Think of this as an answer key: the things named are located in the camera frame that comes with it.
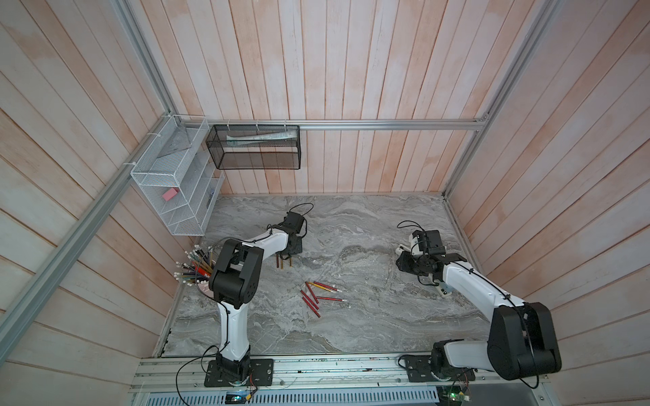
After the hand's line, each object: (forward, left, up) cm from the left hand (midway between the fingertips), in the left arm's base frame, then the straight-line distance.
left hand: (291, 250), depth 101 cm
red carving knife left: (-21, -8, 0) cm, 22 cm away
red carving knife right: (-20, -16, 0) cm, 26 cm away
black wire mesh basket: (+23, +12, +34) cm, 42 cm away
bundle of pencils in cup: (-15, +29, +14) cm, 36 cm away
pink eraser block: (+4, +38, +28) cm, 47 cm away
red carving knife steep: (-18, -9, 0) cm, 20 cm away
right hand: (-8, -42, +7) cm, 43 cm away
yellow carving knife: (-6, +3, -1) cm, 7 cm away
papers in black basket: (+25, +14, +35) cm, 45 cm away
